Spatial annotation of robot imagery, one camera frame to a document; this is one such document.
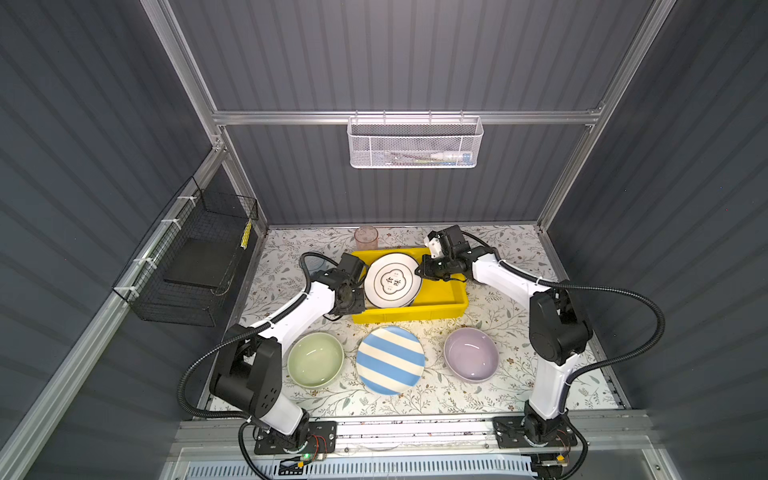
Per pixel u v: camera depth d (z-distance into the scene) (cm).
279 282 105
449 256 74
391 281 94
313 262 79
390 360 87
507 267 61
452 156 89
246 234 83
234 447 68
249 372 44
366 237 109
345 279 65
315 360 85
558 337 52
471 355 88
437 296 99
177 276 71
